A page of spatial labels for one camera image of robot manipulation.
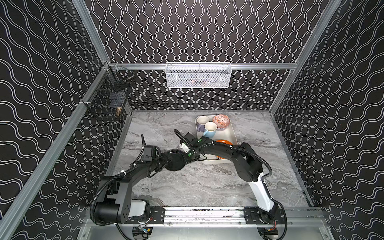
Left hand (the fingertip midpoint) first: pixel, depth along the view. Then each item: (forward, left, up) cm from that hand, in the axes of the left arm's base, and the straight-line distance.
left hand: (170, 159), depth 91 cm
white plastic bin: (-2, -25, +6) cm, 26 cm away
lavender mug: (+30, -18, +3) cm, 35 cm away
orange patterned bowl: (+32, -33, +1) cm, 46 cm away
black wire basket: (+28, +42, +23) cm, 55 cm away
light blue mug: (+20, -24, +5) cm, 32 cm away
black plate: (+2, -4, -6) cm, 7 cm away
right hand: (0, -8, -4) cm, 9 cm away
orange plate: (+14, -34, 0) cm, 37 cm away
